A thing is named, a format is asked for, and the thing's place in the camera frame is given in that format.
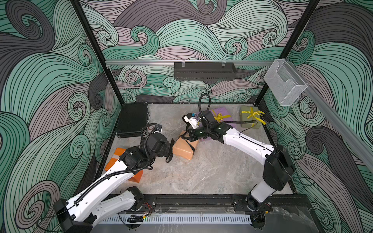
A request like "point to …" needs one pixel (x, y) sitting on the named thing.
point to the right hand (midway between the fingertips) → (180, 137)
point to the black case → (133, 117)
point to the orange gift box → (135, 177)
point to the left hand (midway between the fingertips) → (158, 140)
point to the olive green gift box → (249, 113)
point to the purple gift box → (223, 110)
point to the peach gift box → (181, 148)
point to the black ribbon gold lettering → (190, 146)
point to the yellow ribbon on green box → (254, 114)
